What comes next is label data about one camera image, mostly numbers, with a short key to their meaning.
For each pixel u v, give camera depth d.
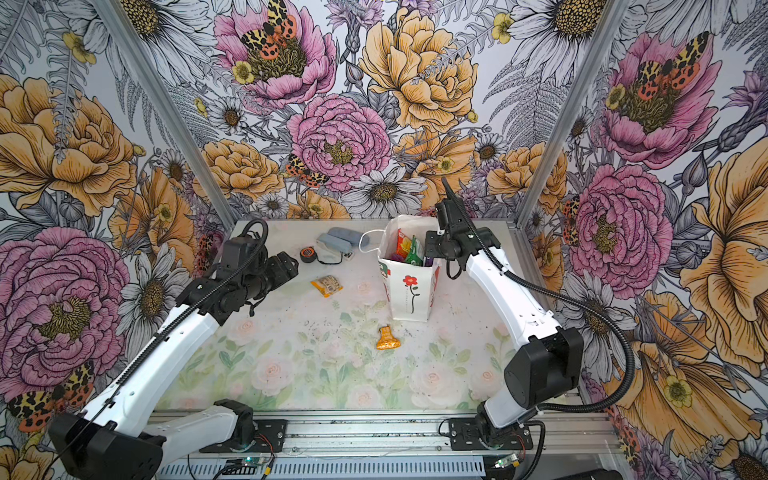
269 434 0.74
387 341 0.89
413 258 0.85
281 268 0.69
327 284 0.99
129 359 0.77
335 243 1.11
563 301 0.44
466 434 0.74
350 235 1.14
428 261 0.89
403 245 0.91
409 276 0.79
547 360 0.42
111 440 0.37
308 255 1.08
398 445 0.73
